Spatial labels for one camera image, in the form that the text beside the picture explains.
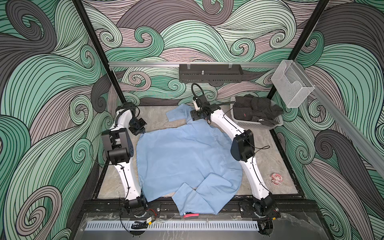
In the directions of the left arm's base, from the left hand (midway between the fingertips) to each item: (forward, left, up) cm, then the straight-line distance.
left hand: (145, 129), depth 96 cm
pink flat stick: (-47, -30, -3) cm, 56 cm away
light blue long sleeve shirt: (-16, -29, -10) cm, 35 cm away
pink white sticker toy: (-28, -78, -5) cm, 84 cm away
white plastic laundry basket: (+7, -73, +1) cm, 73 cm away
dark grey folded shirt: (+23, -75, 0) cm, 78 cm away
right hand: (+12, -34, +5) cm, 36 cm away
